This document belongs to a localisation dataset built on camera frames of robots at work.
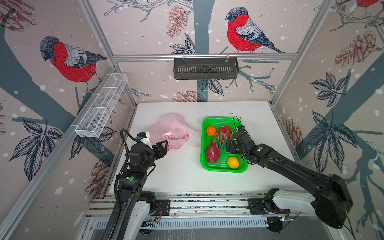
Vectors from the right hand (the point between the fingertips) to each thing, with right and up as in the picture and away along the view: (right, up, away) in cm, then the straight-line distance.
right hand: (230, 145), depth 83 cm
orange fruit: (-10, +6, +14) cm, 19 cm away
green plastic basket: (-4, -14, +4) cm, 15 cm away
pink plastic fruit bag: (-34, +8, +11) cm, 37 cm away
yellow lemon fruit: (+2, -10, 0) cm, 10 cm away
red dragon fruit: (-2, +6, +9) cm, 11 cm away
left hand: (-36, +3, -10) cm, 38 cm away
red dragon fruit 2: (-10, -4, +1) cm, 11 cm away
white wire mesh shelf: (-71, +17, -10) cm, 74 cm away
